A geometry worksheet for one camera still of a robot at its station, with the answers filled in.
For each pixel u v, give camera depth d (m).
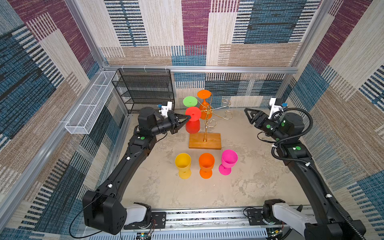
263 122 0.60
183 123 0.65
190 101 0.78
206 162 0.80
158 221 0.73
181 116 0.66
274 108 0.61
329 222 0.38
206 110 0.78
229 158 0.82
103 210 0.38
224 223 0.73
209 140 1.02
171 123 0.61
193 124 0.76
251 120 0.62
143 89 1.08
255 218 0.73
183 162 0.81
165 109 0.67
